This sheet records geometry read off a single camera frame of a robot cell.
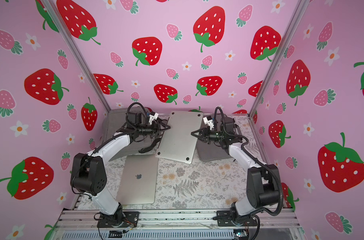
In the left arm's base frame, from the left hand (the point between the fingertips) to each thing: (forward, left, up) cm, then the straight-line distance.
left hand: (169, 130), depth 82 cm
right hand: (-7, -11, +2) cm, 13 cm away
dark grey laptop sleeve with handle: (-2, -25, -21) cm, 33 cm away
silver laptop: (-22, +19, -23) cm, 37 cm away
